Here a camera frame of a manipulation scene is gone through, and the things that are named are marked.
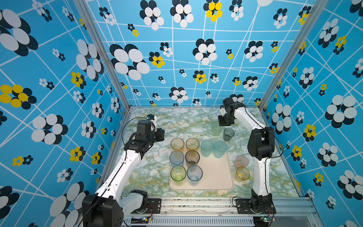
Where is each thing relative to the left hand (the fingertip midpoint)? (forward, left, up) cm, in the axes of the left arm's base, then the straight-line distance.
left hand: (165, 129), depth 81 cm
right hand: (+15, -39, -13) cm, 44 cm away
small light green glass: (+13, -35, -17) cm, 41 cm away
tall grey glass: (-14, -15, -8) cm, 22 cm away
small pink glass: (-11, -47, -18) cm, 51 cm away
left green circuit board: (-41, +13, -24) cm, 49 cm away
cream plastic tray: (-19, -31, -19) cm, 41 cm away
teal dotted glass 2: (-4, -34, -15) cm, 37 cm away
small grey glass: (+9, -42, -18) cm, 47 cm away
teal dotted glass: (-1, -26, -17) cm, 31 cm away
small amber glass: (-18, -46, -20) cm, 54 cm away
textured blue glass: (-10, -6, -16) cm, 20 cm away
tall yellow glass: (-2, -16, -13) cm, 21 cm away
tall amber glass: (-3, -7, -11) cm, 13 cm away
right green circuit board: (-41, -50, -22) cm, 68 cm away
